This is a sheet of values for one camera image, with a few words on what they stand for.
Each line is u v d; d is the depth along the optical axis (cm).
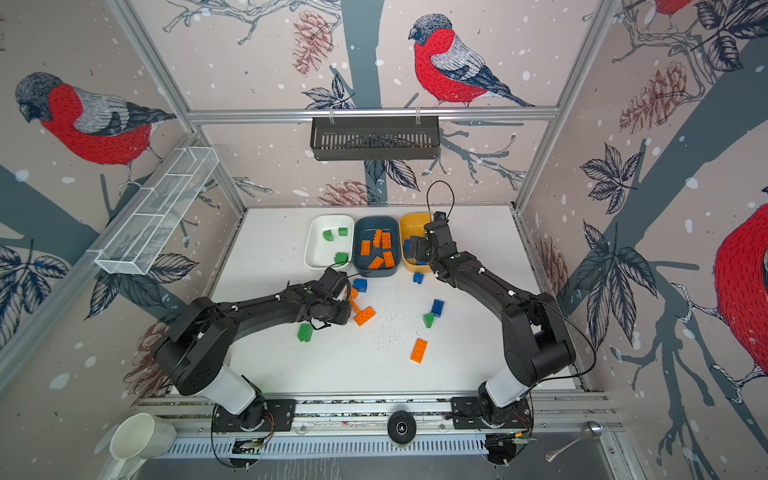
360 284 97
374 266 102
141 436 67
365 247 107
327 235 110
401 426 63
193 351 45
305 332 87
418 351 83
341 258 104
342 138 95
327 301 75
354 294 94
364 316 91
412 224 117
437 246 69
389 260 104
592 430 70
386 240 108
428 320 89
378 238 107
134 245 71
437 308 92
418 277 98
